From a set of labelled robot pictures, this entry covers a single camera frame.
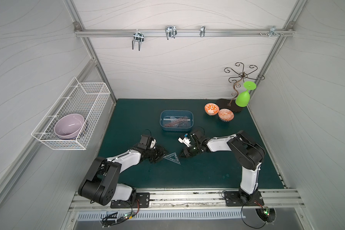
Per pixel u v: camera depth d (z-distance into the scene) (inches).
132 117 43.3
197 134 31.0
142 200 29.0
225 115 43.0
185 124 41.2
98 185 16.3
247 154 20.2
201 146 29.9
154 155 30.4
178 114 42.0
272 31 30.1
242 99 35.3
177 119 42.3
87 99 30.9
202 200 29.5
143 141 28.4
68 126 23.8
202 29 28.4
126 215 26.7
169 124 40.9
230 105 45.2
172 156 34.9
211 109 43.9
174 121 41.8
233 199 29.0
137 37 30.8
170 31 30.1
